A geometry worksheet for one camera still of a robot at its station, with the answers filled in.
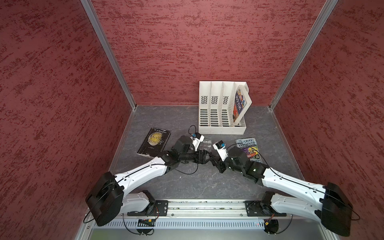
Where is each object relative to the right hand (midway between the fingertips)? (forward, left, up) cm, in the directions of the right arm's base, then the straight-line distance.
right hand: (211, 161), depth 78 cm
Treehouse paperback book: (+13, -27, -10) cm, 31 cm away
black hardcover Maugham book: (+19, +36, -9) cm, 41 cm away
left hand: (0, +2, +3) cm, 4 cm away
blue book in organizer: (+36, -23, +9) cm, 43 cm away
